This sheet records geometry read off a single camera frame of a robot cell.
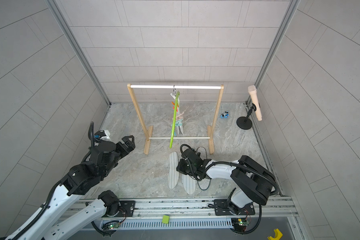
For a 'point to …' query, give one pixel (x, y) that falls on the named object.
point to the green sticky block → (165, 219)
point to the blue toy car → (225, 115)
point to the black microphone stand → (245, 122)
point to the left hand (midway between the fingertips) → (133, 140)
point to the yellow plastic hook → (278, 235)
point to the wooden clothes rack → (210, 128)
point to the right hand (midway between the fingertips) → (175, 170)
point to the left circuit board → (113, 226)
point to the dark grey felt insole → (203, 180)
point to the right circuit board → (243, 222)
